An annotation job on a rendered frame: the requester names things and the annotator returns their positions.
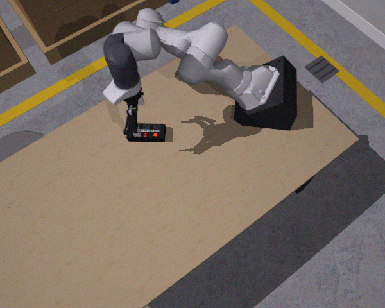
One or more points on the black power strip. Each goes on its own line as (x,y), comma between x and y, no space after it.
(149,132)

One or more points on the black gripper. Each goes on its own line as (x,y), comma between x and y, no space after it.
(133,102)

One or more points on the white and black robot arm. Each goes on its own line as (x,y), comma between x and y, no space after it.
(197,49)

